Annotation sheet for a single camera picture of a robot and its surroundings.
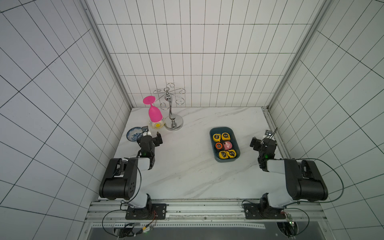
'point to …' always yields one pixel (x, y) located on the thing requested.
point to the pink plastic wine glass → (154, 115)
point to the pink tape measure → (227, 145)
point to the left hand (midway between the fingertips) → (150, 135)
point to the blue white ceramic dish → (134, 133)
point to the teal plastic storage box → (233, 140)
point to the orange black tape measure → (219, 146)
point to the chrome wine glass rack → (172, 122)
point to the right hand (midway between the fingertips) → (257, 136)
